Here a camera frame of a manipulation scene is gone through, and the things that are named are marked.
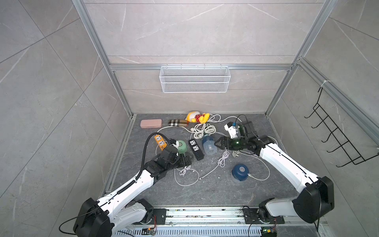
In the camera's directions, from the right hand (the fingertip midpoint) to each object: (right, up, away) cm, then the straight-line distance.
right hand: (221, 144), depth 80 cm
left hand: (-18, -6, 0) cm, 19 cm away
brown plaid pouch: (-27, +13, +31) cm, 43 cm away
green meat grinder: (-22, -3, +8) cm, 24 cm away
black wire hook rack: (+52, +3, -15) cm, 54 cm away
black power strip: (-13, -6, +16) cm, 21 cm away
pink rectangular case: (-48, +12, +31) cm, 58 cm away
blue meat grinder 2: (+10, -15, -1) cm, 18 cm away
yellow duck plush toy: (-13, +17, +27) cm, 34 cm away
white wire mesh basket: (-16, +43, +21) cm, 50 cm away
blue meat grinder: (-5, -3, +13) cm, 14 cm away
